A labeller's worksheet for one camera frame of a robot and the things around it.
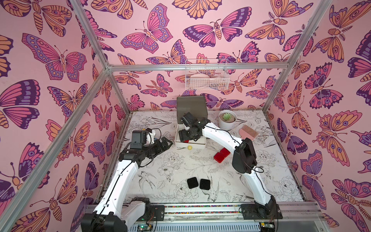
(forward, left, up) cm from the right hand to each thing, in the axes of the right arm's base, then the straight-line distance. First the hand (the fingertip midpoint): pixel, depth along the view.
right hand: (181, 139), depth 91 cm
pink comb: (+14, -46, -10) cm, 49 cm away
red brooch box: (-8, -24, -9) cm, 27 cm away
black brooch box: (-24, -8, -9) cm, 27 cm away
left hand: (-10, +6, +9) cm, 14 cm away
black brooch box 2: (-25, -14, -9) cm, 30 cm away
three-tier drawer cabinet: (+33, -10, -2) cm, 35 cm away
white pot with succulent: (+16, -31, 0) cm, 35 cm away
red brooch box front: (-4, -4, +4) cm, 7 cm away
